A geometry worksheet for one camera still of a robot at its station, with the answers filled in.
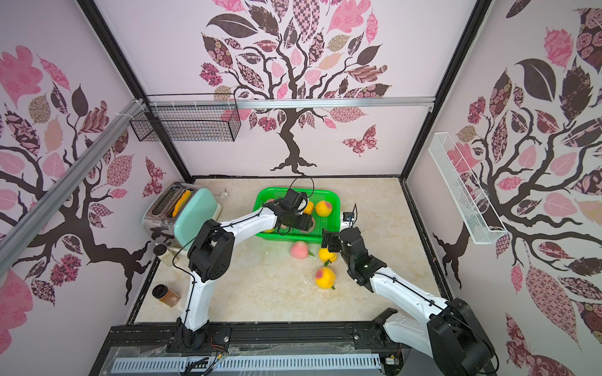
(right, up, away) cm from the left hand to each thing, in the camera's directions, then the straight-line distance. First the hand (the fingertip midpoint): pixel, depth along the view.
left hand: (304, 225), depth 97 cm
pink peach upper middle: (-2, -9, -9) cm, 12 cm away
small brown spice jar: (-46, -19, -22) cm, 55 cm away
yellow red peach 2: (+8, -17, -15) cm, 24 cm away
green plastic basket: (-17, +13, +7) cm, 23 cm away
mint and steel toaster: (-47, +5, -11) cm, 49 cm away
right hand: (+11, -1, -12) cm, 16 cm away
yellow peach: (+8, -11, -9) cm, 16 cm away
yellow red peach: (+9, +7, +4) cm, 12 cm away
